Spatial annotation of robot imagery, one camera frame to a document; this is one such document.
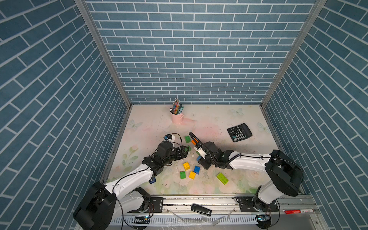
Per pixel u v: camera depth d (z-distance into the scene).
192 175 0.83
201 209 0.70
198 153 0.79
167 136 0.76
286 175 0.44
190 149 0.81
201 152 0.78
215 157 0.68
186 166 0.84
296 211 0.72
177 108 1.02
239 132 1.02
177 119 1.04
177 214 0.71
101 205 0.40
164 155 0.64
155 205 0.73
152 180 0.81
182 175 0.83
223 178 0.81
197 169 0.83
